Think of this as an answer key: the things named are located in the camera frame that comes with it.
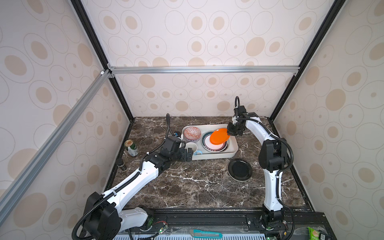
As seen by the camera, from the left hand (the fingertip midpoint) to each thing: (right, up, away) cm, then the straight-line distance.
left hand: (189, 149), depth 80 cm
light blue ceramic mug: (+3, -1, +12) cm, 12 cm away
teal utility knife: (+5, -39, -10) cm, 40 cm away
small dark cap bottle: (-40, -9, +6) cm, 41 cm away
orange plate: (+20, +6, +25) cm, 33 cm away
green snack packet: (+58, -38, -11) cm, 71 cm away
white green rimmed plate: (+11, +1, +23) cm, 25 cm away
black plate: (+30, -14, +10) cm, 34 cm away
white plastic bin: (+26, -4, +18) cm, 32 cm away
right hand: (+25, +9, +21) cm, 34 cm away
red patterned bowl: (+1, +8, +26) cm, 27 cm away
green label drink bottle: (-36, -2, +13) cm, 38 cm away
